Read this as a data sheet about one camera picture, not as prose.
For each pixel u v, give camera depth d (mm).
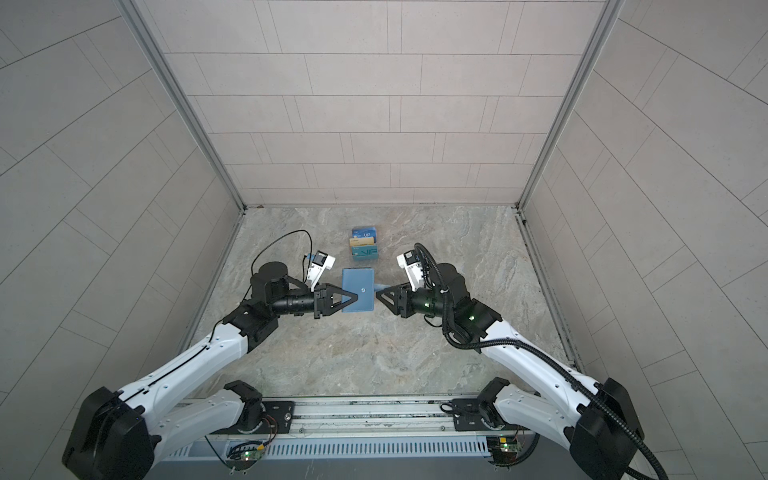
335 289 681
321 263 654
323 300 619
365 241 1011
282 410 723
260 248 1041
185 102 868
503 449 680
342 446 680
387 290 701
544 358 453
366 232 1020
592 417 393
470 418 709
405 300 619
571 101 864
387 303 667
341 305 665
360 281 691
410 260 644
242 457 653
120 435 372
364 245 998
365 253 991
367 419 722
